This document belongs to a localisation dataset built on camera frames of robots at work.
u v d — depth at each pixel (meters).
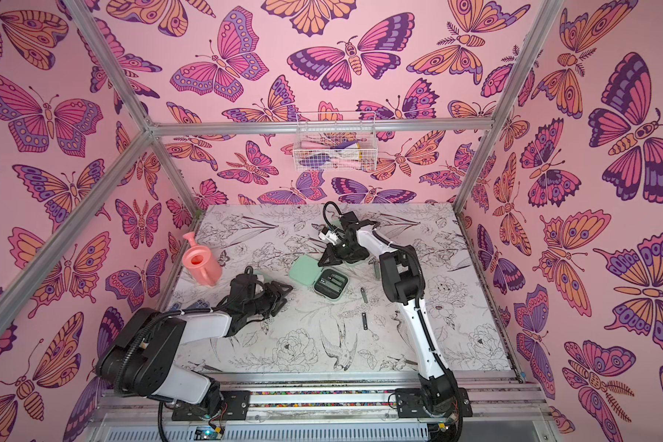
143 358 0.45
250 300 0.75
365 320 0.90
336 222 0.97
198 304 0.93
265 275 1.00
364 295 0.95
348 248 0.93
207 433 0.72
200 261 0.90
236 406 0.73
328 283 0.95
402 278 0.66
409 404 0.73
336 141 0.95
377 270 1.00
